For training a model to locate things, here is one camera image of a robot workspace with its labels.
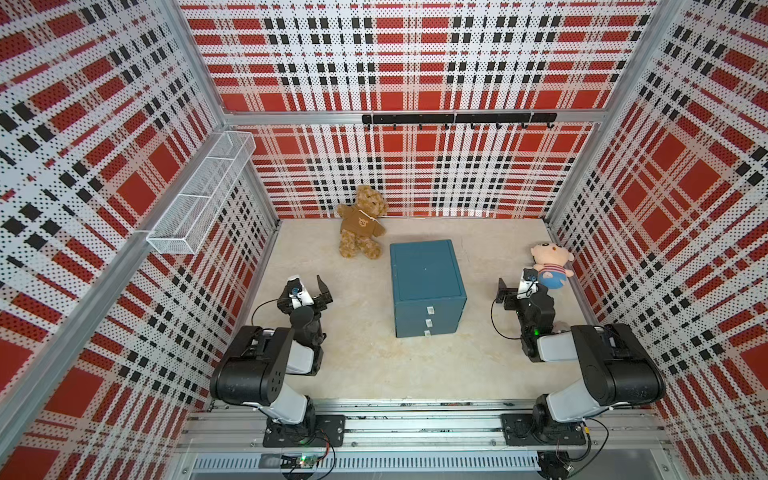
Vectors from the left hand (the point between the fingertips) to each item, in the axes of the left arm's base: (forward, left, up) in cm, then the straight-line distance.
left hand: (308, 280), depth 89 cm
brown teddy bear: (+29, -13, -5) cm, 32 cm away
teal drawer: (-13, -35, -1) cm, 38 cm away
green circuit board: (-44, -4, -10) cm, 45 cm away
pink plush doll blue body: (+12, -79, -6) cm, 80 cm away
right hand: (+3, -65, -3) cm, 65 cm away
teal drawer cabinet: (-10, -35, +9) cm, 38 cm away
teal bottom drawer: (-13, -36, -7) cm, 39 cm away
